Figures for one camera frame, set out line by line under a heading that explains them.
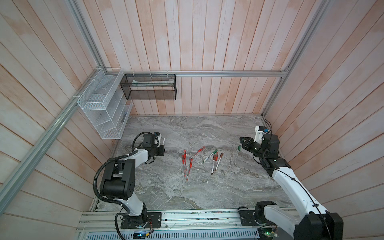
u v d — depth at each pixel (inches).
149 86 42.2
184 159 37.5
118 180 18.4
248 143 27.8
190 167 36.5
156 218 29.3
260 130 28.7
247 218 28.8
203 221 29.4
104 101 27.0
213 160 37.4
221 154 38.6
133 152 23.1
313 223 15.7
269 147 23.6
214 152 38.6
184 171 35.6
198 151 39.5
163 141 38.6
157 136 34.4
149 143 29.8
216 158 37.5
